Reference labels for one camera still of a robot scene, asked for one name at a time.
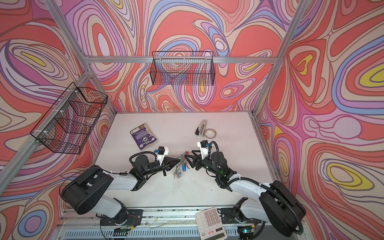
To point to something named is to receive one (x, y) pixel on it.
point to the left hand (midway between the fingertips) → (181, 161)
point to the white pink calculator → (209, 225)
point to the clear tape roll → (210, 133)
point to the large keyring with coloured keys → (183, 164)
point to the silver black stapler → (200, 130)
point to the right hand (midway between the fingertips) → (190, 156)
